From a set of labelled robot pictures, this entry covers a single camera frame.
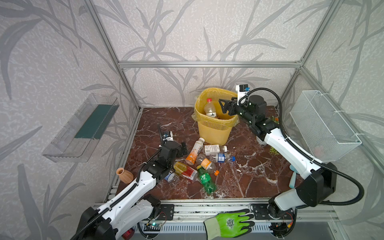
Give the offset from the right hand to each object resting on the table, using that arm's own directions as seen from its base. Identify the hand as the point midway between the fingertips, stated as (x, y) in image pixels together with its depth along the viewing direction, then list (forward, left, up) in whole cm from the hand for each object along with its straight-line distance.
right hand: (227, 94), depth 74 cm
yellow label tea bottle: (+5, +8, -15) cm, 18 cm away
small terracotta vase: (-32, +52, -28) cm, 67 cm away
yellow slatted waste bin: (-5, +5, -22) cm, 23 cm away
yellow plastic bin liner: (-10, +3, -8) cm, 13 cm away
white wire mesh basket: (-24, -39, -3) cm, 46 cm away
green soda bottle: (-35, +9, -33) cm, 49 cm away
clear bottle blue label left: (-30, +29, -34) cm, 54 cm away
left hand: (-14, +25, -20) cm, 35 cm away
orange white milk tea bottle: (-18, +19, -33) cm, 42 cm away
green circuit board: (-52, +37, -39) cm, 75 cm away
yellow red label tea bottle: (-28, +22, -31) cm, 47 cm away
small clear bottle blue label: (-19, +2, -32) cm, 37 cm away
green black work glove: (-51, 0, -36) cm, 62 cm away
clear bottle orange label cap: (-23, +11, -32) cm, 41 cm away
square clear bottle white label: (-13, +6, -35) cm, 37 cm away
